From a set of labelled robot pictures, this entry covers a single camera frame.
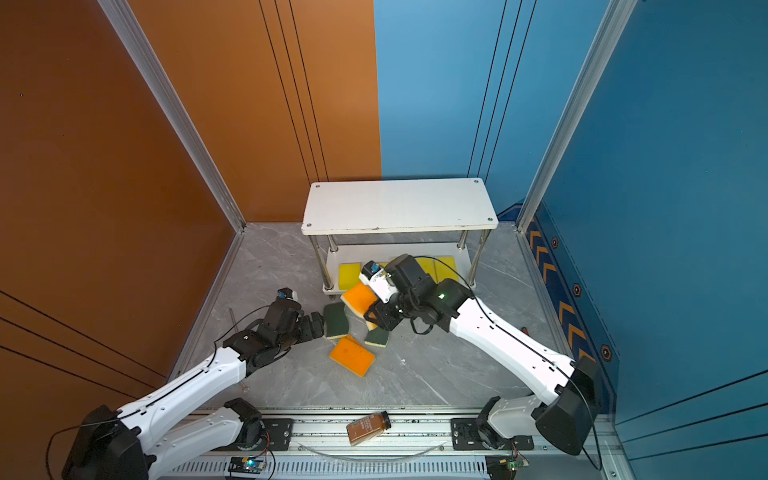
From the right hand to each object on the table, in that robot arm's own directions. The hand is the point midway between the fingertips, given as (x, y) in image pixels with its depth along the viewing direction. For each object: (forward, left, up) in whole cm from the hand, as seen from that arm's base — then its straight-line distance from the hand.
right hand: (371, 309), depth 72 cm
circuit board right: (-29, -31, -24) cm, 49 cm away
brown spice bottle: (-22, +1, -18) cm, 28 cm away
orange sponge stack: (+2, +3, +2) cm, 4 cm away
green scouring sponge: (+7, +13, -19) cm, 24 cm away
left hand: (+4, +18, -13) cm, 23 cm away
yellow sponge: (+21, +10, -15) cm, 27 cm away
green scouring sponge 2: (+3, 0, -21) cm, 22 cm away
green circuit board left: (-29, +30, -23) cm, 48 cm away
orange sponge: (-4, +7, -19) cm, 21 cm away
